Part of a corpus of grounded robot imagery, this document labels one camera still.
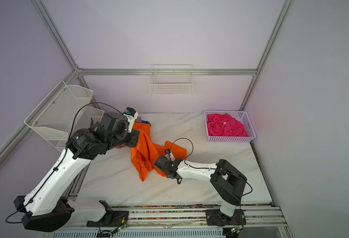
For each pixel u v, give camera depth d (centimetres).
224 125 109
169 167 64
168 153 78
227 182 45
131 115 54
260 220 75
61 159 38
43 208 37
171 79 97
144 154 75
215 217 73
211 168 48
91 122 98
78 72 92
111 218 68
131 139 56
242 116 115
